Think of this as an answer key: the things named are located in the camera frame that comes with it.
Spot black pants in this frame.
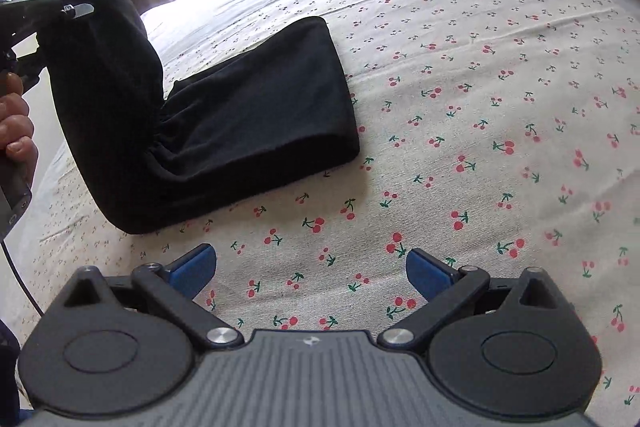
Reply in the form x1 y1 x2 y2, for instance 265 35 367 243
37 0 360 234

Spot person's left hand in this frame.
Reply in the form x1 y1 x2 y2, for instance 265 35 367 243
0 72 39 185

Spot cherry print bed sheet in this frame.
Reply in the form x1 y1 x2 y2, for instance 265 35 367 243
1 0 639 426

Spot black cable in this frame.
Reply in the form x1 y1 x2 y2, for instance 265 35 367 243
0 238 47 318

